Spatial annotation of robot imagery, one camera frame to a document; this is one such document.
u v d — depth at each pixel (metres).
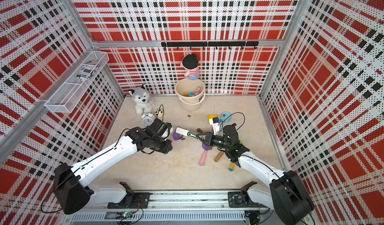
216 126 0.73
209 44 0.89
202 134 0.74
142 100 0.98
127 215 0.70
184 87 1.05
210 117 1.08
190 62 0.93
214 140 0.70
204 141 0.72
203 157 0.87
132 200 0.68
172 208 0.72
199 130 0.99
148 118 0.99
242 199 0.73
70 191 0.38
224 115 1.08
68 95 0.71
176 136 0.85
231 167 0.82
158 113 1.07
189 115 1.08
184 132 0.82
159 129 0.62
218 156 0.87
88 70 0.78
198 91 1.08
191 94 1.02
